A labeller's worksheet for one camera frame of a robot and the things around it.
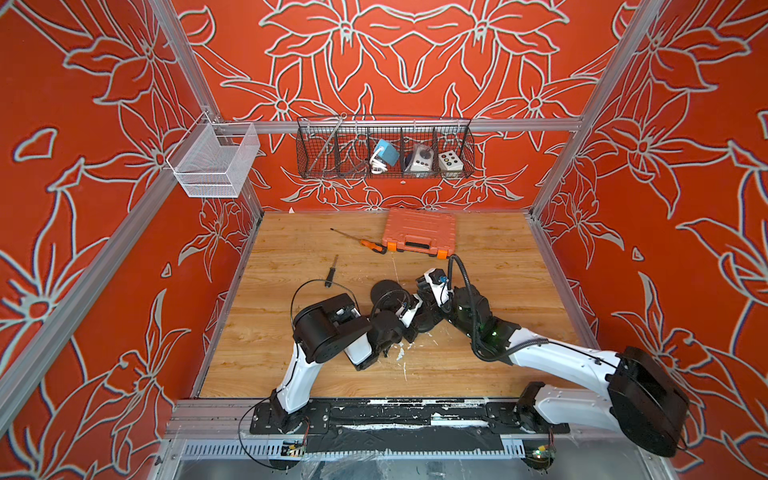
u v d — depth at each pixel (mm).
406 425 729
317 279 575
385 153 839
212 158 924
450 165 946
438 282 679
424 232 1066
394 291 980
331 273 1005
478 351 610
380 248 1056
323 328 525
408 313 778
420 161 908
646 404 401
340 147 996
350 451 696
